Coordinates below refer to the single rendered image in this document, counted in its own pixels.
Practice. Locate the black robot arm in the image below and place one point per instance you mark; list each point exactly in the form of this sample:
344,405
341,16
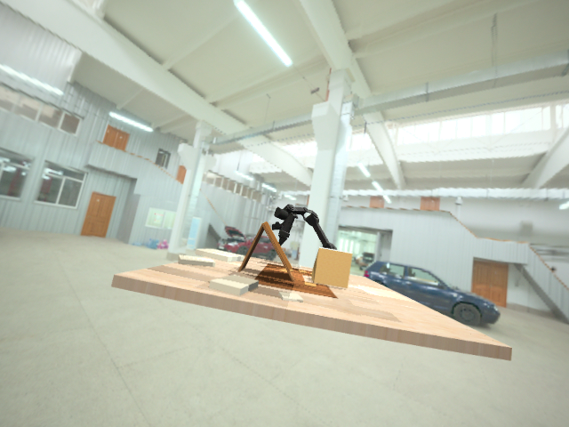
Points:
289,213

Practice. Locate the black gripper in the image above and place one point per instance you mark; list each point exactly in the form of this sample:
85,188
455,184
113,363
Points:
284,233

